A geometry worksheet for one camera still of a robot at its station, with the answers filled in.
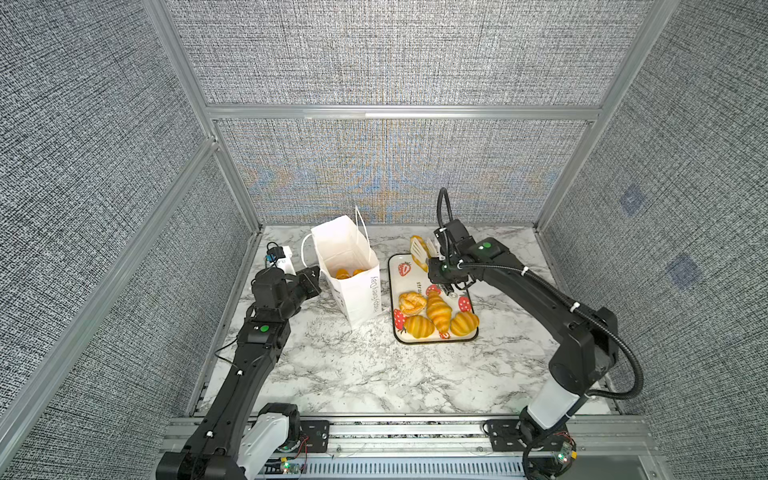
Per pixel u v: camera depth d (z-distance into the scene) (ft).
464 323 2.88
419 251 2.89
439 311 3.01
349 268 3.28
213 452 1.28
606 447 2.45
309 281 2.21
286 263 2.25
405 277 3.43
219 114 2.88
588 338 1.42
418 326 2.88
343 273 3.14
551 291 1.62
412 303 3.05
